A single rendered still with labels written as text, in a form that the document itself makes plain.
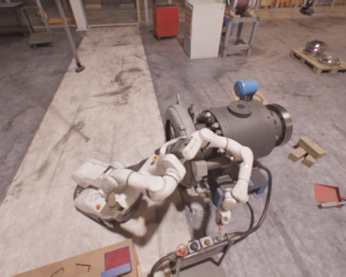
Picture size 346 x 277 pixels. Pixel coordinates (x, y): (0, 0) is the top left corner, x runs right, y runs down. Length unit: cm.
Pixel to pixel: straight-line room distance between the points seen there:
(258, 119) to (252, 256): 117
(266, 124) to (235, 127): 29
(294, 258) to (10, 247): 249
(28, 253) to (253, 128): 222
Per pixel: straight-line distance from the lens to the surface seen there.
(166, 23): 672
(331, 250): 240
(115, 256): 149
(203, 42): 534
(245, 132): 172
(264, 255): 210
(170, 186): 95
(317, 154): 286
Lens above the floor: 187
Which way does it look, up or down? 43 degrees down
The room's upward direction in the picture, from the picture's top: straight up
